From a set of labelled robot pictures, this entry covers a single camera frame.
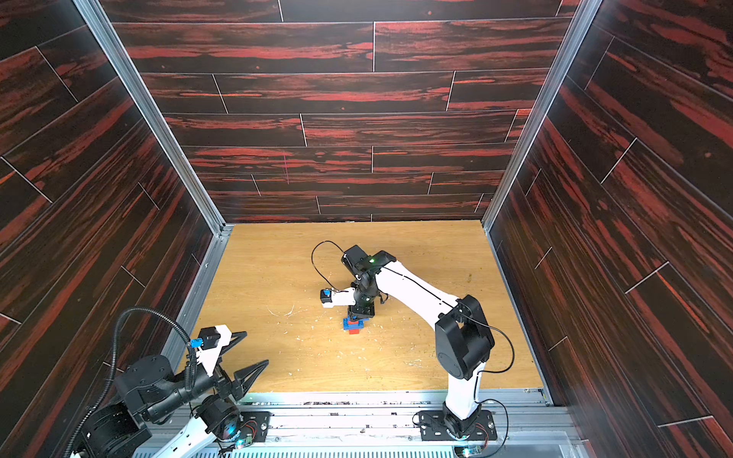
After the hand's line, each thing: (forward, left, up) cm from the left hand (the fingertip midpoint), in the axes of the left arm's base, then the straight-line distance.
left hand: (256, 349), depth 61 cm
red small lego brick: (+16, -20, -25) cm, 36 cm away
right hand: (+21, -22, -16) cm, 34 cm away
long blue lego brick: (+15, -18, -20) cm, 31 cm away
